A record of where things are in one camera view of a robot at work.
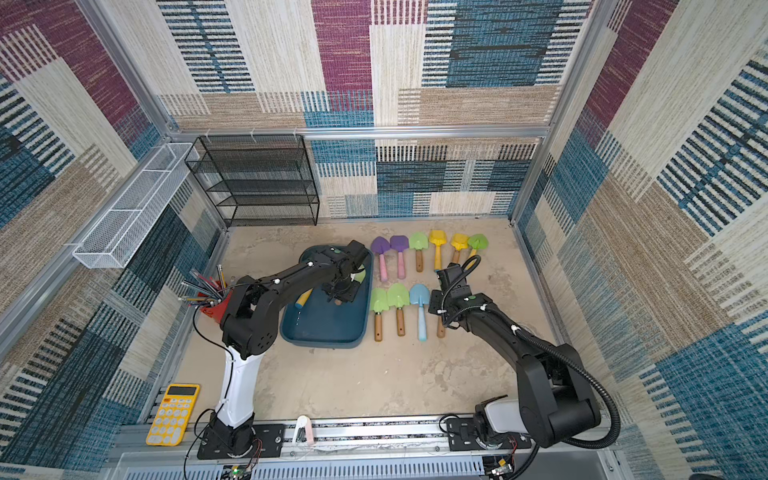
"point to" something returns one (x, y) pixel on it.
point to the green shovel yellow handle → (476, 242)
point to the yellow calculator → (173, 415)
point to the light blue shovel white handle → (420, 294)
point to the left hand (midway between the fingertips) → (345, 295)
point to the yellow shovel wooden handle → (458, 241)
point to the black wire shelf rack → (258, 180)
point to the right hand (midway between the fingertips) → (442, 306)
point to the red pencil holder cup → (214, 299)
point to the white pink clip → (303, 433)
